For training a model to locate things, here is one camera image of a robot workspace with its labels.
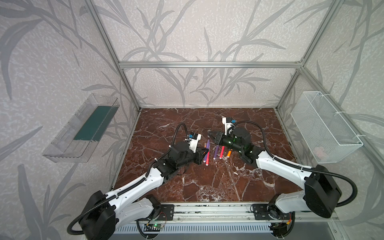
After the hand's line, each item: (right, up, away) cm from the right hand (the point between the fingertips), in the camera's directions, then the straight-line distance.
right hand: (208, 129), depth 76 cm
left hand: (+1, -9, -2) cm, 9 cm away
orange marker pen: (+14, -17, +17) cm, 28 cm away
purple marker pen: (0, -9, -1) cm, 9 cm away
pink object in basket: (+55, -12, -3) cm, 56 cm away
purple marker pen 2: (+6, -15, +20) cm, 26 cm away
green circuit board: (-28, -48, -4) cm, 56 cm away
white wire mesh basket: (+50, -3, -15) cm, 52 cm away
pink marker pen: (0, -20, +15) cm, 25 cm away
